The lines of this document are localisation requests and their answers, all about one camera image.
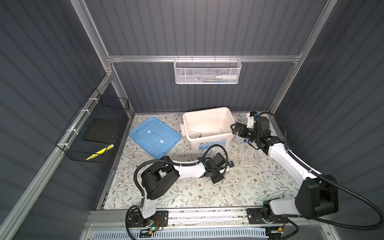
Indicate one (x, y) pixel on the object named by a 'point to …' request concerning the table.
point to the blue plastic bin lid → (155, 136)
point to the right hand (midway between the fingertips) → (239, 127)
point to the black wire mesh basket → (96, 106)
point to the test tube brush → (214, 132)
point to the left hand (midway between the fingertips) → (220, 173)
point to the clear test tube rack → (246, 153)
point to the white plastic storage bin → (206, 128)
